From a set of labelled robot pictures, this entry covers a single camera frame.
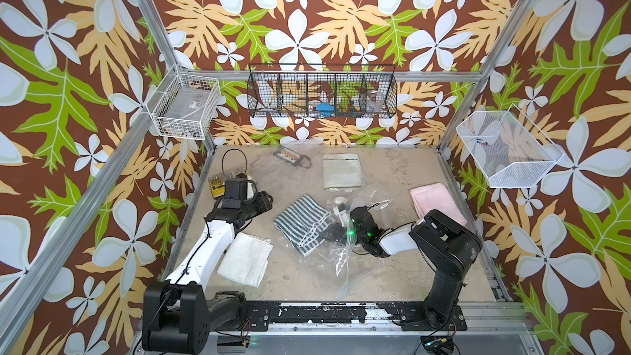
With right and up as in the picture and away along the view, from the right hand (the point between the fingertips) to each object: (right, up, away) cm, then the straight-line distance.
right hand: (318, 234), depth 88 cm
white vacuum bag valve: (+9, +12, +6) cm, 16 cm away
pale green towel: (+11, +23, +20) cm, 32 cm away
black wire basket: (+1, +56, +10) cm, 57 cm away
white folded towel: (-25, -7, -5) cm, 27 cm away
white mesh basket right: (+64, +30, -8) cm, 71 cm away
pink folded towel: (+50, +13, +13) cm, 53 cm away
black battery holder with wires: (-12, +30, +27) cm, 42 cm away
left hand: (-18, +14, -2) cm, 23 cm away
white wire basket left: (-48, +46, -2) cm, 67 cm away
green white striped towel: (-5, +3, +3) cm, 7 cm away
